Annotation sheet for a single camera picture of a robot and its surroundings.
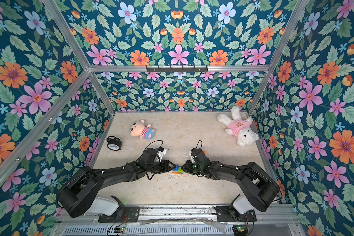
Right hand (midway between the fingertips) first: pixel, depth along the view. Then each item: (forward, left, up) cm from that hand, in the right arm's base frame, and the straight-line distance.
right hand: (182, 168), depth 86 cm
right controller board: (-28, -30, -7) cm, 42 cm away
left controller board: (-30, +31, -6) cm, 44 cm away
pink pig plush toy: (+25, +32, +5) cm, 41 cm away
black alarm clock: (+14, +45, +4) cm, 47 cm away
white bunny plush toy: (+27, -39, +5) cm, 47 cm away
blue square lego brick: (-1, +3, +2) cm, 4 cm away
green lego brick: (-1, +1, 0) cm, 2 cm away
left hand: (0, +4, +2) cm, 5 cm away
